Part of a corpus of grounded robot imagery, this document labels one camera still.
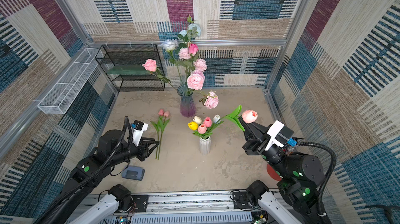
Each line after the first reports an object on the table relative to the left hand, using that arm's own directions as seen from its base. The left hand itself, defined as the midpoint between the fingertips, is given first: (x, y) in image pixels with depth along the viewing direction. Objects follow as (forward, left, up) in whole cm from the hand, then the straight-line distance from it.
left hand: (156, 141), depth 68 cm
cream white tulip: (+7, -18, +5) cm, 20 cm away
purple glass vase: (+37, -10, -22) cm, 44 cm away
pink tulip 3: (+1, -20, +8) cm, 21 cm away
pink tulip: (+22, +5, -22) cm, 32 cm away
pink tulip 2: (+31, +7, -21) cm, 39 cm away
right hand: (-4, -31, +23) cm, 39 cm away
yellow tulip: (+3, -16, +7) cm, 18 cm away
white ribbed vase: (+3, -21, -12) cm, 24 cm away
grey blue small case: (-6, +16, -21) cm, 27 cm away
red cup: (-7, -56, -25) cm, 62 cm away
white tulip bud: (+7, -25, +7) cm, 27 cm away
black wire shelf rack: (+58, +33, -1) cm, 66 cm away
